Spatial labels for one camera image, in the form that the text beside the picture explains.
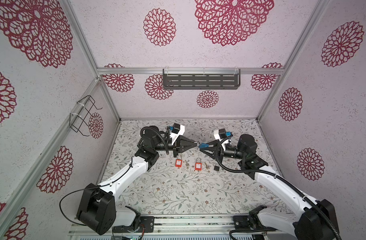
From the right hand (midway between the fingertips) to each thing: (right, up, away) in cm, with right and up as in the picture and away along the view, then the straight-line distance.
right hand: (201, 146), depth 67 cm
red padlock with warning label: (-11, -13, +28) cm, 33 cm away
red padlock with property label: (+1, -14, +26) cm, 29 cm away
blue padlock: (+1, 0, -2) cm, 2 cm away
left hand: (-3, 0, 0) cm, 3 cm away
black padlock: (+13, -16, +27) cm, 34 cm away
